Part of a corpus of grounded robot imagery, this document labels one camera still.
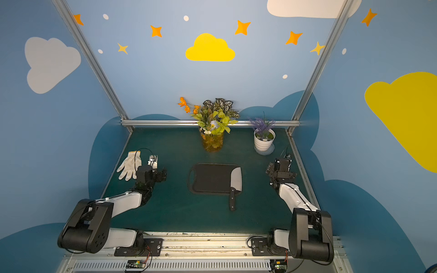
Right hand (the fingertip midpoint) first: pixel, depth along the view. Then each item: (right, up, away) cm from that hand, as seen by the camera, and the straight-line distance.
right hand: (284, 167), depth 90 cm
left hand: (-71, +1, +1) cm, 71 cm away
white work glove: (-90, 0, +11) cm, 90 cm away
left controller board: (-71, -39, -19) cm, 83 cm away
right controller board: (-9, -40, -18) cm, 45 cm away
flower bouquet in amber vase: (-38, +27, +6) cm, 47 cm away
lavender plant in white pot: (-8, +18, +14) cm, 24 cm away
